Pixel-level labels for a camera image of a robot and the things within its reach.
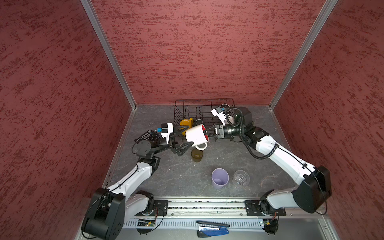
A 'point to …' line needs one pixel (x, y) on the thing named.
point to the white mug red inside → (198, 135)
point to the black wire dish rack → (200, 109)
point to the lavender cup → (220, 177)
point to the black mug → (223, 105)
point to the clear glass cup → (241, 177)
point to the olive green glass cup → (197, 155)
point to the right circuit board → (271, 225)
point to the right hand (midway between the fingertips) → (203, 136)
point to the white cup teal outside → (199, 121)
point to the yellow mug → (185, 122)
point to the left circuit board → (143, 222)
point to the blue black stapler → (208, 229)
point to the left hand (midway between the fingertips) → (191, 136)
